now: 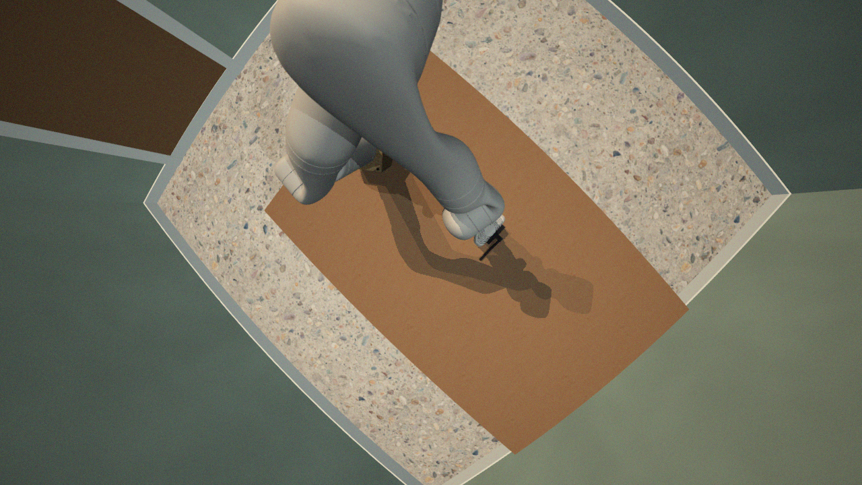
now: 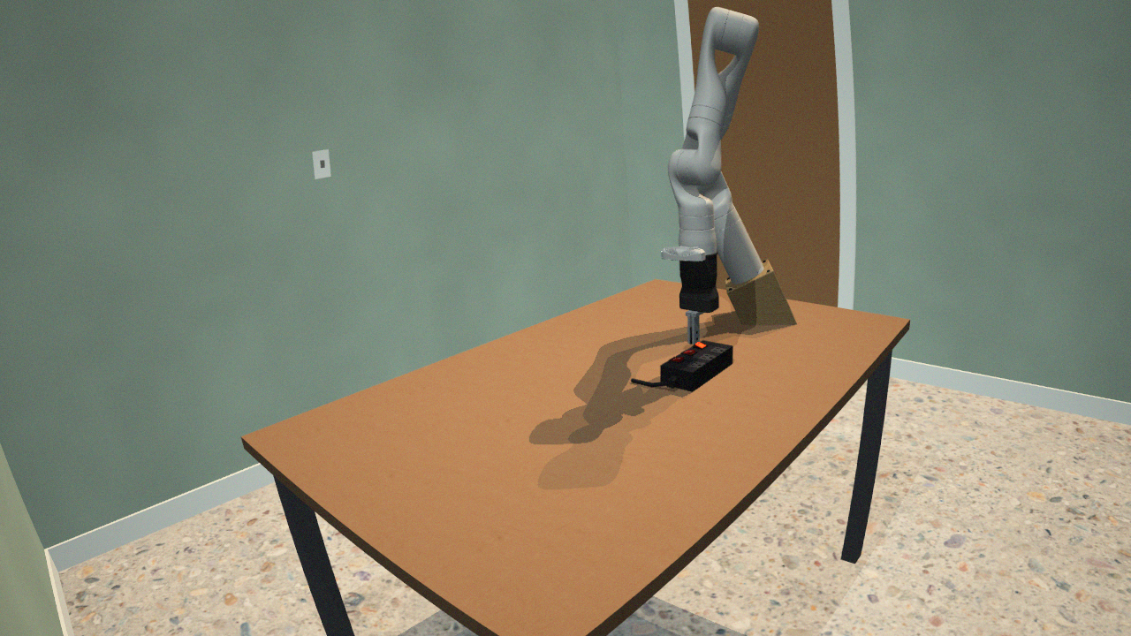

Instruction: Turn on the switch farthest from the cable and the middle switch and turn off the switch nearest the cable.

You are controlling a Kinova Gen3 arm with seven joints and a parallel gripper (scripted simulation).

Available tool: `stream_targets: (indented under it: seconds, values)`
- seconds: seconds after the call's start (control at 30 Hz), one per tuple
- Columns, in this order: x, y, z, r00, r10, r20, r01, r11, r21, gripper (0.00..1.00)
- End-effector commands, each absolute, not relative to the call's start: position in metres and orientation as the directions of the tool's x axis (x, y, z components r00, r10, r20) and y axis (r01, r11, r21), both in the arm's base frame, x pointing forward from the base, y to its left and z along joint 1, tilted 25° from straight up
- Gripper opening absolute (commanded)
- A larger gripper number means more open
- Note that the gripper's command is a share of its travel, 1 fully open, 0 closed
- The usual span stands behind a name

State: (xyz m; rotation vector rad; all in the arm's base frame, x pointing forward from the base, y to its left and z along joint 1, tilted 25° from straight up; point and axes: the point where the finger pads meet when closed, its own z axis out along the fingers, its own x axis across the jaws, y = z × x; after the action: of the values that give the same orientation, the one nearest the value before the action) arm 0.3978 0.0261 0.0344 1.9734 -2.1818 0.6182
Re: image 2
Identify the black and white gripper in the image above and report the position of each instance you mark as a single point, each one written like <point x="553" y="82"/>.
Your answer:
<point x="699" y="295"/>

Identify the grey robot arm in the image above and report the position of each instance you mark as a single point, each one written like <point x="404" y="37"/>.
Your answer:
<point x="695" y="169"/>

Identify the black power strip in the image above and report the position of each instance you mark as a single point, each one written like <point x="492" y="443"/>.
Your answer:
<point x="699" y="365"/>

